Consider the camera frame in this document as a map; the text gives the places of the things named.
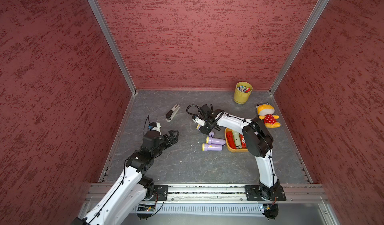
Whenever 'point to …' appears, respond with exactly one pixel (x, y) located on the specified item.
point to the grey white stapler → (171, 114)
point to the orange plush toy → (265, 112)
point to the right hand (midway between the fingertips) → (205, 130)
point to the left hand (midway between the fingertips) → (173, 138)
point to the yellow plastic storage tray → (230, 150)
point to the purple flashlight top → (211, 134)
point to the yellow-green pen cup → (242, 92)
